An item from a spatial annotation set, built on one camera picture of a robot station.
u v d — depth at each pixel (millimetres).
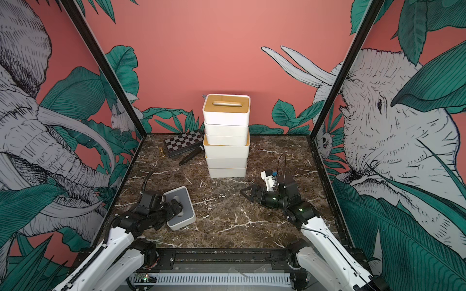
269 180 700
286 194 573
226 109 690
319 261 568
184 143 1111
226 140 761
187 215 805
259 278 781
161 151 1072
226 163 913
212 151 806
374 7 688
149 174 1019
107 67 880
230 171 954
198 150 1106
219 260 748
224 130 715
